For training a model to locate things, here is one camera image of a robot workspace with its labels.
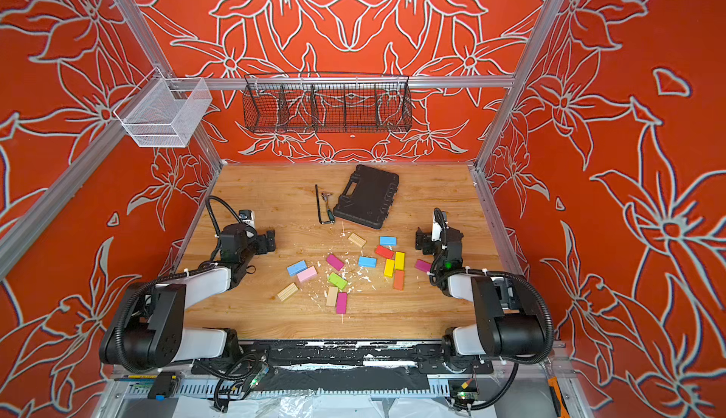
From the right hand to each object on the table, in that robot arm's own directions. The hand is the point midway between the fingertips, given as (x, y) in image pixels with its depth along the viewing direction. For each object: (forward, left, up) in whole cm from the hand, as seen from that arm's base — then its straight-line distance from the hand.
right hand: (434, 225), depth 91 cm
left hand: (-2, +59, -1) cm, 59 cm away
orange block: (-16, +13, -7) cm, 22 cm away
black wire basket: (+38, +37, +22) cm, 58 cm away
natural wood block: (-2, +26, -6) cm, 27 cm away
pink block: (-15, +41, -6) cm, 45 cm away
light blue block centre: (-10, +22, -7) cm, 25 cm away
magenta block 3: (-23, +30, -7) cm, 38 cm away
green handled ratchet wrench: (+16, +39, -5) cm, 43 cm away
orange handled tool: (-46, -25, -8) cm, 53 cm away
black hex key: (+6, +40, -7) cm, 41 cm away
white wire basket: (+25, +91, +27) cm, 98 cm away
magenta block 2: (-10, +33, -8) cm, 36 cm away
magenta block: (-11, +4, -7) cm, 14 cm away
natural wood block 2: (-21, +46, -6) cm, 51 cm away
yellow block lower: (-13, +15, -6) cm, 21 cm away
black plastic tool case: (+13, +23, -2) cm, 26 cm away
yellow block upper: (-9, +12, -6) cm, 16 cm away
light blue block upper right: (-2, +15, -7) cm, 17 cm away
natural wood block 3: (-22, +33, -7) cm, 40 cm away
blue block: (-13, +45, -5) cm, 47 cm away
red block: (-5, +17, -9) cm, 19 cm away
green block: (-17, +31, -6) cm, 36 cm away
